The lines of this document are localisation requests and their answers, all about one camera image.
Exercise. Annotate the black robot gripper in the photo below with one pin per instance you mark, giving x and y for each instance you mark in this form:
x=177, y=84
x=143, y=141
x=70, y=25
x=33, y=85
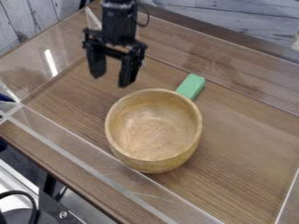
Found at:
x=115, y=40

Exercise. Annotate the brown wooden bowl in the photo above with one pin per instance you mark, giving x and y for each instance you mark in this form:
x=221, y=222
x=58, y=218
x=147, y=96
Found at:
x=153, y=130

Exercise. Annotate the green rectangular block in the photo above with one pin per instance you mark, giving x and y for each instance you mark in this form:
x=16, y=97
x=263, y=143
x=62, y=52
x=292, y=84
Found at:
x=191, y=86

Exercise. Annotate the black metal table leg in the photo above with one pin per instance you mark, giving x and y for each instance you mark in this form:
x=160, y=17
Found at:
x=49, y=185

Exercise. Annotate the black base with screw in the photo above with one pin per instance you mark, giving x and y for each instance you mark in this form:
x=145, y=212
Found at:
x=53, y=213

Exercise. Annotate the clear acrylic tray enclosure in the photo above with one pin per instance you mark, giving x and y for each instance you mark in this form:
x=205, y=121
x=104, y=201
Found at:
x=240, y=179

